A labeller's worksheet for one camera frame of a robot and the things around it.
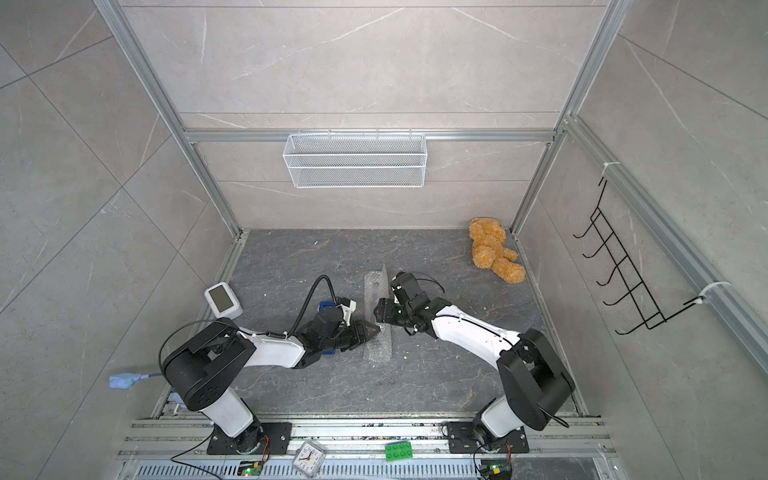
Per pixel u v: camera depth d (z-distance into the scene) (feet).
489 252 3.07
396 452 2.25
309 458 2.26
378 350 2.74
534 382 1.41
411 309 2.17
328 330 2.36
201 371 1.50
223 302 3.13
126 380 2.04
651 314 1.92
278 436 2.40
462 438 2.40
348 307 2.80
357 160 3.30
